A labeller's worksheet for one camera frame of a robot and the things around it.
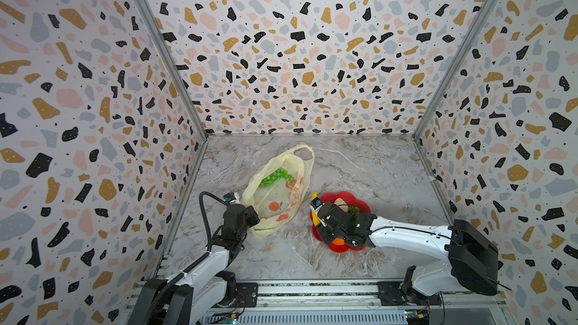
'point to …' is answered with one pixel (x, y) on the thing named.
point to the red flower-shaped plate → (351, 200)
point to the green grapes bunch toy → (280, 174)
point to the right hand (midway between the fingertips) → (319, 226)
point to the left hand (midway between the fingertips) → (256, 206)
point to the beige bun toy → (342, 205)
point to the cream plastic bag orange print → (276, 189)
